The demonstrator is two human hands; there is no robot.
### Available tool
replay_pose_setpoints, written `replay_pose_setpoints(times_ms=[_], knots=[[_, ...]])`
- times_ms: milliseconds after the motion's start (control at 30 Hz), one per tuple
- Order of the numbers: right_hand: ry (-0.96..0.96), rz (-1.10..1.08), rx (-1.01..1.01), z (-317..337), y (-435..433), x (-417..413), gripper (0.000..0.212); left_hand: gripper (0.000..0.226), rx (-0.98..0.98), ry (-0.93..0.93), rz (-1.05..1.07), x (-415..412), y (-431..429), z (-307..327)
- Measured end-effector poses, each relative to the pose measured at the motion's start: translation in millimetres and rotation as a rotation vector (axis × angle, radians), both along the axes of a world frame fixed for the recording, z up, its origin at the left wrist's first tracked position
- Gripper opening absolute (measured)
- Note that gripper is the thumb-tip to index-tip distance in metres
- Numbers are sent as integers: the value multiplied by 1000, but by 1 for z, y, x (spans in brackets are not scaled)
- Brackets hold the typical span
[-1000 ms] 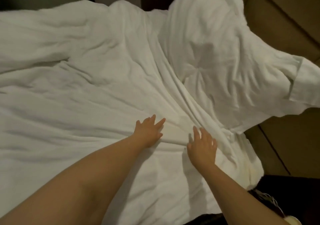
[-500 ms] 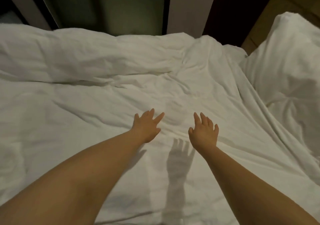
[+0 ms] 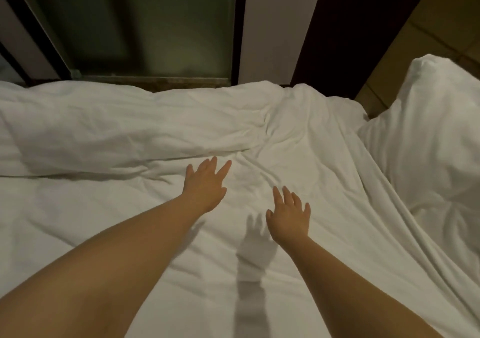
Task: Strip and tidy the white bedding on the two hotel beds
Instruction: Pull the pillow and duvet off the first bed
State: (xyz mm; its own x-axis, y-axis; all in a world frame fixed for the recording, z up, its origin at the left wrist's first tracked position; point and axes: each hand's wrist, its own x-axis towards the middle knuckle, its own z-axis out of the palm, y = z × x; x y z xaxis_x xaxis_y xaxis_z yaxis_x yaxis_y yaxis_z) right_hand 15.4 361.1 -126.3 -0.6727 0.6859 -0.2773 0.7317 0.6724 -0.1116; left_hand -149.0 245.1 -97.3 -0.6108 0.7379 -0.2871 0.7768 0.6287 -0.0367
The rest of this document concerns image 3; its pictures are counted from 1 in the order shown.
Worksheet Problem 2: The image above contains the person's right hand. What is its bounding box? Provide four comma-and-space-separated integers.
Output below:
265, 185, 312, 249

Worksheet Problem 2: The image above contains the person's left hand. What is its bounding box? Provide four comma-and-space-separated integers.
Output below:
182, 156, 234, 215

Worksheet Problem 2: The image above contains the white duvet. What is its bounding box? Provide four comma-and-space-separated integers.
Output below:
0, 79, 480, 338

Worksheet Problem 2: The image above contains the white pillow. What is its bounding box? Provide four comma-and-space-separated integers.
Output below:
358, 54, 480, 290

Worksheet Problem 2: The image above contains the person's left forearm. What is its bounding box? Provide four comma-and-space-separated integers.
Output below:
0, 195, 204, 338

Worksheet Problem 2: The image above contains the person's right forearm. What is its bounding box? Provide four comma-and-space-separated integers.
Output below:
281, 236, 444, 338

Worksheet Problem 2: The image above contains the frosted glass partition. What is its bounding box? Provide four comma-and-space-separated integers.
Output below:
0, 0, 243, 89

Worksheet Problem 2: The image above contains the dark wooden column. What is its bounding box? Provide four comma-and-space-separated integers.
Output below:
291, 0, 438, 100

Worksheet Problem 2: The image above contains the beige padded headboard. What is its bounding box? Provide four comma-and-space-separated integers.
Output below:
355, 0, 480, 119

